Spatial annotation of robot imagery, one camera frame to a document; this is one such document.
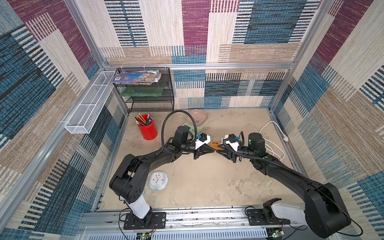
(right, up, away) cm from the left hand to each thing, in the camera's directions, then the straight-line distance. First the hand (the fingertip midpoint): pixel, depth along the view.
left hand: (213, 150), depth 80 cm
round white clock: (-30, -17, +4) cm, 35 cm away
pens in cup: (-44, +16, +17) cm, 50 cm away
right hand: (+4, +1, 0) cm, 4 cm away
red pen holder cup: (-39, +8, +21) cm, 45 cm away
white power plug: (+54, +4, +26) cm, 59 cm away
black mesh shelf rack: (-37, +34, +36) cm, 62 cm away
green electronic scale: (-11, +11, +28) cm, 32 cm away
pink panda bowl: (-6, +20, +32) cm, 38 cm away
